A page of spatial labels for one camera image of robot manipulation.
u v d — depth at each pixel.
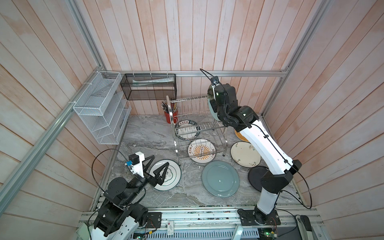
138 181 0.53
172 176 0.88
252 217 0.73
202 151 0.99
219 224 0.73
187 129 1.14
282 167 0.43
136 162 0.52
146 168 0.64
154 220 0.73
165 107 1.27
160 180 0.54
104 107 0.73
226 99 0.48
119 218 0.46
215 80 0.56
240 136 0.49
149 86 1.04
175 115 0.84
